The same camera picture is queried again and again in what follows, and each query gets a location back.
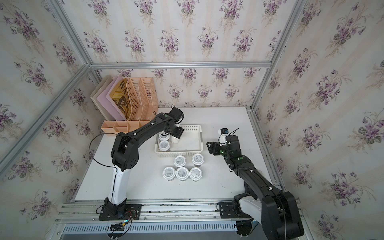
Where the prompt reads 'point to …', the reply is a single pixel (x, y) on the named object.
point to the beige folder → (105, 81)
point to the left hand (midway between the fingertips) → (178, 133)
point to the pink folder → (105, 99)
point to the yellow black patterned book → (120, 97)
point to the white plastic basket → (190, 144)
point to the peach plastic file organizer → (142, 105)
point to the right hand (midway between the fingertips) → (213, 143)
